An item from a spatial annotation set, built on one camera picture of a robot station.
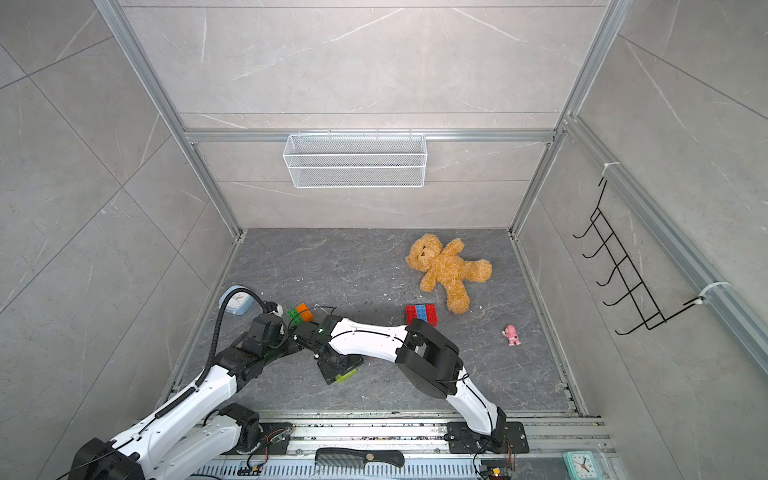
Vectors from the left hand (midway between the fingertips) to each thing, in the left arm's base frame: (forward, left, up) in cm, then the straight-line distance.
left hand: (301, 330), depth 85 cm
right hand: (-10, -13, -7) cm, 18 cm away
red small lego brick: (+6, -40, -4) cm, 40 cm away
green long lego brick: (+8, +5, -5) cm, 11 cm away
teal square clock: (-34, -70, -5) cm, 78 cm away
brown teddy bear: (+21, -46, +1) cm, 51 cm away
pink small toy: (-1, -63, -6) cm, 64 cm away
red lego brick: (+6, -33, -4) cm, 34 cm away
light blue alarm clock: (+16, +29, -4) cm, 33 cm away
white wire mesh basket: (+51, -16, +23) cm, 58 cm away
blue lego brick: (+6, -36, -4) cm, 37 cm away
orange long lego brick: (+8, +1, -6) cm, 10 cm away
